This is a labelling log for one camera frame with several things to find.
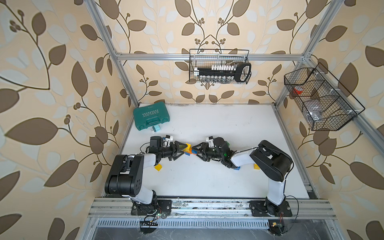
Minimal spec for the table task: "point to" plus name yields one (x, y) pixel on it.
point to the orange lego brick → (191, 152)
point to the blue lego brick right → (237, 168)
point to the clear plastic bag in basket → (314, 108)
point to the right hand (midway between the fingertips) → (192, 150)
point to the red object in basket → (298, 92)
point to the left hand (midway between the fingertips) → (183, 148)
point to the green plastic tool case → (150, 115)
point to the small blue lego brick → (187, 153)
